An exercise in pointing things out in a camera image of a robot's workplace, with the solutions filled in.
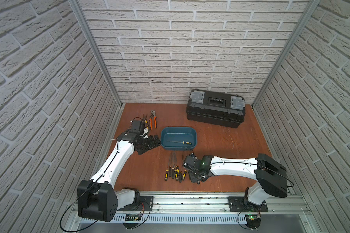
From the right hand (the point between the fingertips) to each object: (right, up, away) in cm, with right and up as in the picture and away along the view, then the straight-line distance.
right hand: (195, 177), depth 82 cm
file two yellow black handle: (-15, +4, +3) cm, 16 cm away
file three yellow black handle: (-13, +4, +3) cm, 14 cm away
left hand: (-22, +20, 0) cm, 30 cm away
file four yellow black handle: (-11, +3, +1) cm, 12 cm away
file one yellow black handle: (-16, +3, +3) cm, 17 cm away
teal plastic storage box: (-15, +20, +18) cm, 31 cm away
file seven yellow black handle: (-6, +1, +1) cm, 6 cm away
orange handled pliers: (-30, +38, +31) cm, 58 cm away
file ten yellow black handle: (-6, +18, +14) cm, 24 cm away
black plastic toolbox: (+15, +41, +13) cm, 46 cm away
